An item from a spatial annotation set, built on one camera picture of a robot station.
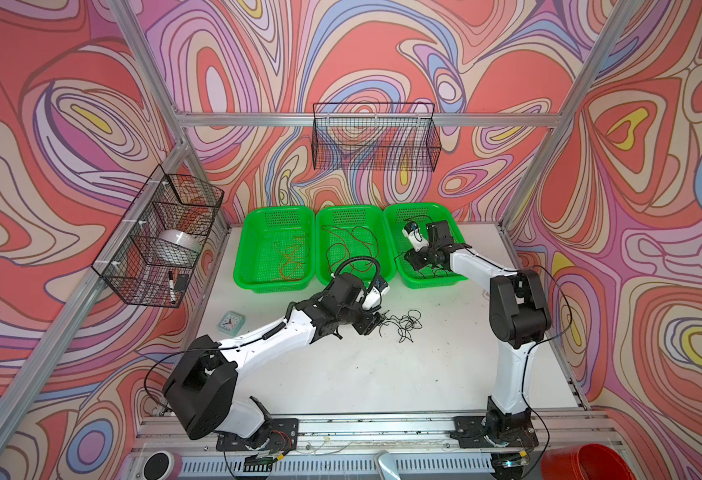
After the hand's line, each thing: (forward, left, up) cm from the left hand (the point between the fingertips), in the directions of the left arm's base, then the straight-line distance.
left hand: (381, 309), depth 81 cm
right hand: (+24, -13, -7) cm, 28 cm away
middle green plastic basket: (+38, +7, -13) cm, 40 cm away
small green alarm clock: (+1, +45, -11) cm, 47 cm away
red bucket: (-34, -48, -14) cm, 60 cm away
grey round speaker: (-35, +51, -7) cm, 62 cm away
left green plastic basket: (+27, +43, -13) cm, 53 cm away
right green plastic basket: (+44, -10, -7) cm, 46 cm away
